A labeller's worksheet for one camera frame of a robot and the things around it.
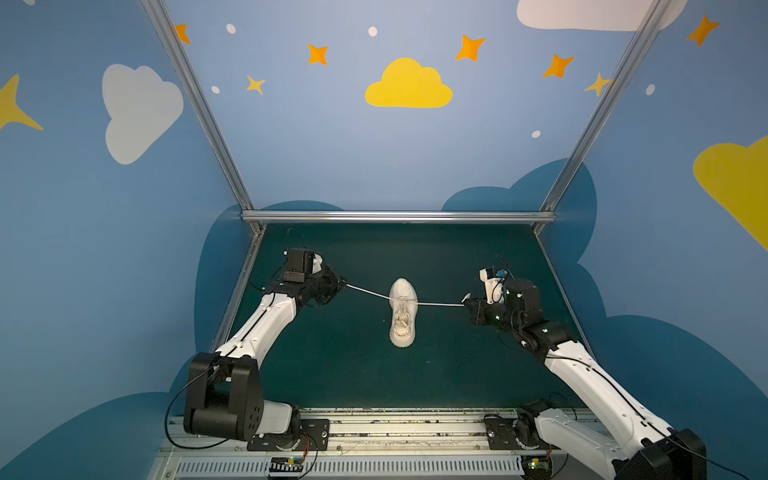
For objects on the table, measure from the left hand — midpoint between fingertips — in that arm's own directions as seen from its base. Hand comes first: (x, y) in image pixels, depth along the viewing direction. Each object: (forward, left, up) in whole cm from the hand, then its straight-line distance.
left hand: (349, 277), depth 86 cm
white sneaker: (-1, -17, -13) cm, 21 cm away
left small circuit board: (-44, +13, -19) cm, 49 cm away
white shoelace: (+1, -21, -15) cm, 26 cm away
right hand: (-7, -34, +1) cm, 35 cm away
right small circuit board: (-43, -49, -19) cm, 68 cm away
